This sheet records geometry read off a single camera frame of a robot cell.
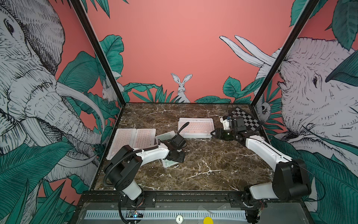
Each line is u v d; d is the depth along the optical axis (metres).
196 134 0.99
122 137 0.98
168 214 0.70
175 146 0.70
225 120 0.80
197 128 1.01
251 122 1.04
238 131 0.67
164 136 0.99
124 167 0.45
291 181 0.43
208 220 0.69
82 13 0.72
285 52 0.87
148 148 0.51
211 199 0.76
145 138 0.98
